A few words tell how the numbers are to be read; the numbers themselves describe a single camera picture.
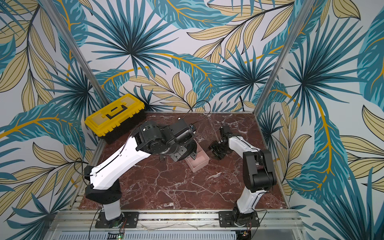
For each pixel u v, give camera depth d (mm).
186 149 545
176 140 443
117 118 933
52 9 680
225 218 734
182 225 732
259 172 482
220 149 813
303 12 702
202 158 942
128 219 735
